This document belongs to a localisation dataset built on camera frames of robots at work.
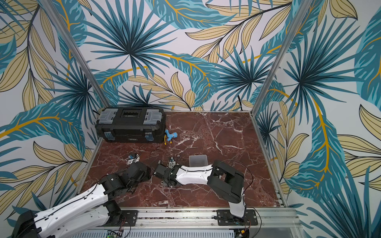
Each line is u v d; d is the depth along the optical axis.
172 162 0.78
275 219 0.77
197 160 0.93
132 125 0.88
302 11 0.69
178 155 0.94
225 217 0.73
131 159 0.70
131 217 0.73
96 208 0.60
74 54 0.84
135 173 0.59
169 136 1.01
